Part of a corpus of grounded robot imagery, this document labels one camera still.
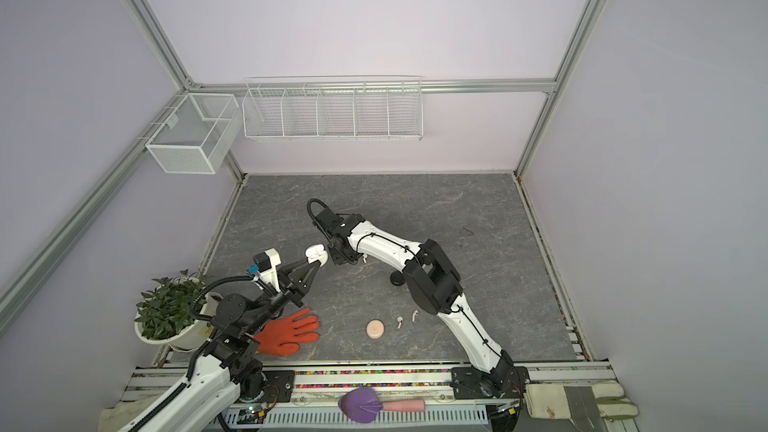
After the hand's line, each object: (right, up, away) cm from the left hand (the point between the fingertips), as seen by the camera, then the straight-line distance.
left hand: (318, 264), depth 71 cm
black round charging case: (+19, -9, +20) cm, 29 cm away
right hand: (+3, -2, +22) cm, 23 cm away
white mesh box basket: (-48, +38, +28) cm, 68 cm away
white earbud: (+12, +3, -7) cm, 14 cm away
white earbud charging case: (0, +3, +1) cm, 3 cm away
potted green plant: (-33, -11, -2) cm, 35 cm away
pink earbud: (+20, -19, +13) cm, 30 cm away
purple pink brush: (+11, -33, -2) cm, 34 cm away
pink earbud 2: (+24, -17, +13) cm, 32 cm away
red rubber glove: (-12, -21, +7) cm, 25 cm away
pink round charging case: (+13, -20, +10) cm, 26 cm away
